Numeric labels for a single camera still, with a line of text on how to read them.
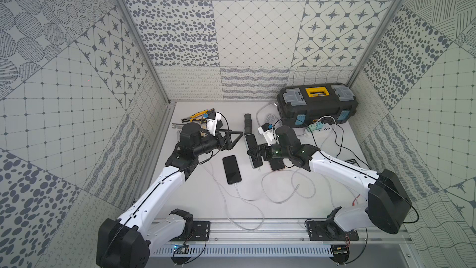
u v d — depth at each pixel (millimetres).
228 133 712
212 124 661
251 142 818
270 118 1120
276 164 724
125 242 378
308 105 958
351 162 929
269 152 706
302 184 875
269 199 780
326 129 1041
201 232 742
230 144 636
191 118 1093
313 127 1003
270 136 732
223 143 629
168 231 548
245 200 818
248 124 1072
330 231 655
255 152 766
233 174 933
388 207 414
